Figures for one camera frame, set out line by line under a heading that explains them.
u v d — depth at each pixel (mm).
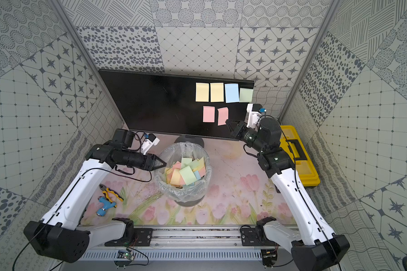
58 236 364
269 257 719
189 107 1104
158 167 675
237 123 599
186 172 733
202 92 636
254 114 583
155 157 648
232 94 625
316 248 359
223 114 675
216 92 638
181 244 736
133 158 611
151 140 662
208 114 731
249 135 561
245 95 647
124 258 701
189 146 747
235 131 573
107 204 803
